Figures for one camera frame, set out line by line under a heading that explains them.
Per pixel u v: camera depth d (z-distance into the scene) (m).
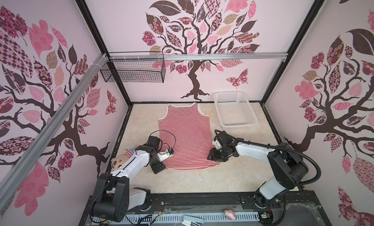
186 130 1.01
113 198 0.41
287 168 0.45
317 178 0.42
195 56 0.94
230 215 0.66
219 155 0.78
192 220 0.67
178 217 0.70
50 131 0.52
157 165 0.76
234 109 1.13
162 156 0.78
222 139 0.74
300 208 0.72
